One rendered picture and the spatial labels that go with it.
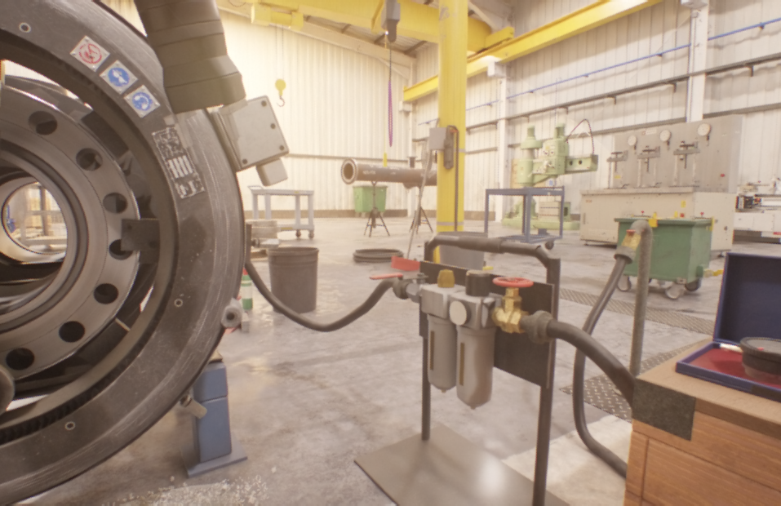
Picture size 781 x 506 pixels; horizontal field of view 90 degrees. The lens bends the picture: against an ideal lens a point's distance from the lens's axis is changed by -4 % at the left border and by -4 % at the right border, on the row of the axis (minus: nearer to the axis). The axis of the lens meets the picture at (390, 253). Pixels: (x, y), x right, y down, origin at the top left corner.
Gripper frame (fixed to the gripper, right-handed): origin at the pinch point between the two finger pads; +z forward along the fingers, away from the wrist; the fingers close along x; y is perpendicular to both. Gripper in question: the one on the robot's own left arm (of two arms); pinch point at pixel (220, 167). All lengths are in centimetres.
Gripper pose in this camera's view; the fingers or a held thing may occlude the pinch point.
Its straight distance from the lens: 50.2
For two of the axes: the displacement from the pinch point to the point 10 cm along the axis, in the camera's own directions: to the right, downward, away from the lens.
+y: 0.8, -5.1, 8.6
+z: 1.6, 8.6, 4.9
